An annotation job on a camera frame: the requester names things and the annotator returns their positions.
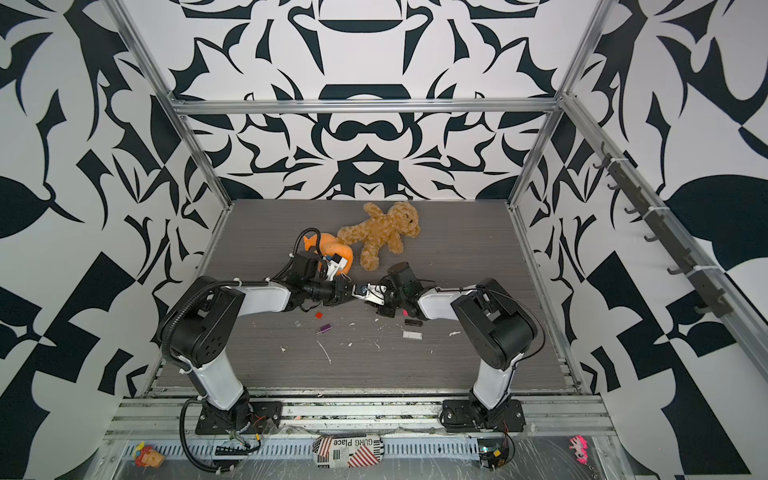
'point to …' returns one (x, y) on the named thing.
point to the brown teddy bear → (371, 232)
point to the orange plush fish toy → (330, 246)
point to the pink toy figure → (581, 447)
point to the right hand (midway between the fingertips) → (368, 290)
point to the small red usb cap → (318, 315)
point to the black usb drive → (413, 322)
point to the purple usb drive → (325, 328)
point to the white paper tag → (412, 335)
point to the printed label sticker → (337, 452)
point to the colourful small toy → (146, 456)
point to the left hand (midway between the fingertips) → (360, 289)
